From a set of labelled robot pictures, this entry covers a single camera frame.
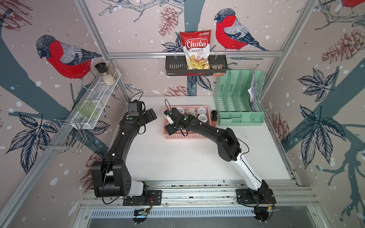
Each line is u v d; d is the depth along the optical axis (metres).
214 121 0.97
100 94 0.81
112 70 0.86
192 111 1.06
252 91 0.90
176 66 0.95
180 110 1.04
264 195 0.63
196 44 0.80
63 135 0.58
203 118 1.00
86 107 0.69
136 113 0.64
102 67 0.79
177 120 0.74
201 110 1.04
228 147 0.59
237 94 1.18
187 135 0.81
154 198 0.73
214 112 1.01
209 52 0.85
